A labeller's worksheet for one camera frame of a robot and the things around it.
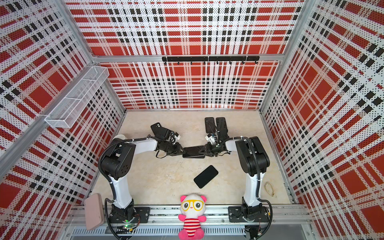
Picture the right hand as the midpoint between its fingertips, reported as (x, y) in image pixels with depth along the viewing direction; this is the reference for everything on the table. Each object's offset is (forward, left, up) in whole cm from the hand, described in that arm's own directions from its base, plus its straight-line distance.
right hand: (200, 153), depth 93 cm
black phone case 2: (+2, +5, -2) cm, 6 cm away
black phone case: (+23, +33, -4) cm, 40 cm away
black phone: (+25, -16, -4) cm, 30 cm away
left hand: (0, +11, -2) cm, 11 cm away
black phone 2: (-13, -3, -3) cm, 14 cm away
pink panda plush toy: (-32, +4, +5) cm, 32 cm away
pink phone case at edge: (-31, +54, 0) cm, 62 cm away
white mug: (+10, +53, +5) cm, 54 cm away
